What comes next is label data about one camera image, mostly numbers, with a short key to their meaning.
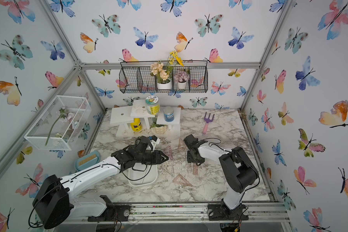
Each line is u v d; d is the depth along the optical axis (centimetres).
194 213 75
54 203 40
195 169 89
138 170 66
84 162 91
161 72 81
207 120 114
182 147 99
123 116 96
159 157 71
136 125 100
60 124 74
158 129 99
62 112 74
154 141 74
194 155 68
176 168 89
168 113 87
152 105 81
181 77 89
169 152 96
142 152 64
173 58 83
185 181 84
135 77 98
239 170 47
